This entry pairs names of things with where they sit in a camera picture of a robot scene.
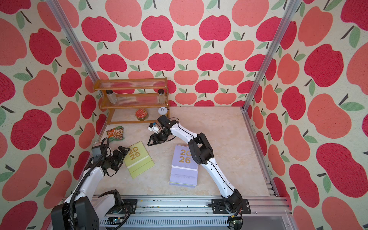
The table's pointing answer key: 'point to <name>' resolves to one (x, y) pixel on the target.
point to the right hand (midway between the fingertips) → (151, 146)
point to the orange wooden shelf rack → (134, 100)
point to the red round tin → (141, 114)
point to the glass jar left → (111, 96)
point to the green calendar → (137, 160)
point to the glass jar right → (162, 97)
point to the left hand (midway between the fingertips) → (127, 155)
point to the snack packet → (116, 133)
